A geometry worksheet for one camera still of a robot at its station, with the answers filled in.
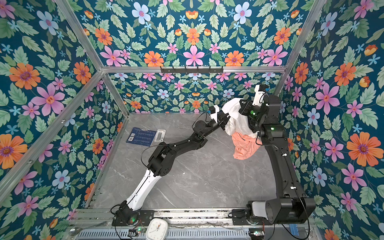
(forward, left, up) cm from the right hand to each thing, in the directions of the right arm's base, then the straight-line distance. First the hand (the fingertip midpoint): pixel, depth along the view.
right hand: (241, 98), depth 69 cm
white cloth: (+1, -1, -17) cm, 17 cm away
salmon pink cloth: (-1, -10, -40) cm, 41 cm away
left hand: (+2, +2, -8) cm, 8 cm away
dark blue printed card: (+8, +64, -40) cm, 76 cm away
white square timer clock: (-47, +40, -38) cm, 72 cm away
